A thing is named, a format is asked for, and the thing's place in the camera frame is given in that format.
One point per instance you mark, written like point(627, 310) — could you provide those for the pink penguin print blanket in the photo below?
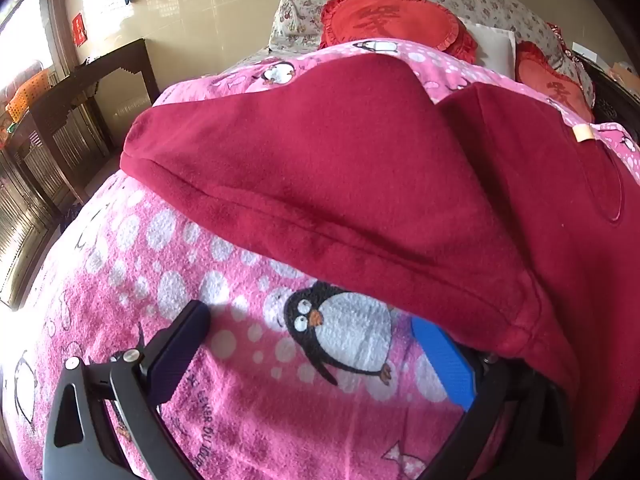
point(150, 270)

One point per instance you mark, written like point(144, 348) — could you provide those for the floral bed sheet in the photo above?
point(260, 57)

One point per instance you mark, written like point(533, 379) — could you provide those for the dark carved wooden headboard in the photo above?
point(612, 95)

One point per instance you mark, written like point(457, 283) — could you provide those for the dark wooden table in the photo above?
point(115, 65)

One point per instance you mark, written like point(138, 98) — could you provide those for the large red heart cushion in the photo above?
point(395, 20)

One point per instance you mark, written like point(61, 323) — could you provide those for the dark wooden slatted cabinet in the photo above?
point(25, 200)

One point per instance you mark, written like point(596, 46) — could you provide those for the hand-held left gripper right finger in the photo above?
point(445, 360)

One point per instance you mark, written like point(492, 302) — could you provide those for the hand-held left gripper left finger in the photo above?
point(179, 347)

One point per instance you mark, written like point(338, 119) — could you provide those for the small floral pillow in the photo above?
point(300, 15)

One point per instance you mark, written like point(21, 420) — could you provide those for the white pillow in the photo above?
point(492, 45)

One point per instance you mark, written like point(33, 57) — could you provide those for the small red heart cushion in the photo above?
point(550, 85)

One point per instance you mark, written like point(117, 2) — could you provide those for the dark red fleece garment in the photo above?
point(350, 175)

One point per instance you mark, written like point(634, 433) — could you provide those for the orange plastic crate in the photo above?
point(30, 92)

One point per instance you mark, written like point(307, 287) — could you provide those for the red wall sticker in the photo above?
point(79, 30)

